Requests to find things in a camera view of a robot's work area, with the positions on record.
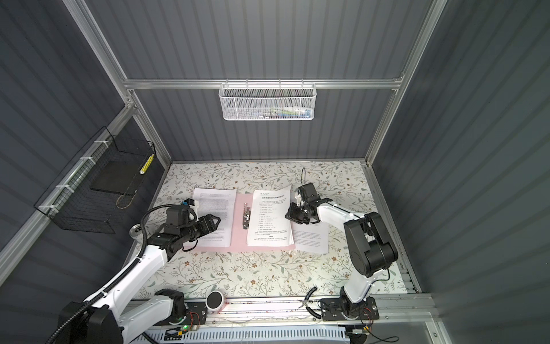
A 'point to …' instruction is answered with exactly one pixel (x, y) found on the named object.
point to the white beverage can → (135, 232)
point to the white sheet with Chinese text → (268, 226)
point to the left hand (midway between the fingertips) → (214, 221)
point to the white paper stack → (311, 238)
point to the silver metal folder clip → (246, 216)
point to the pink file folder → (242, 214)
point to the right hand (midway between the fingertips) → (288, 217)
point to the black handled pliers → (304, 302)
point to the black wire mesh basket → (97, 189)
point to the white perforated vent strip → (334, 335)
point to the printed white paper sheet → (220, 203)
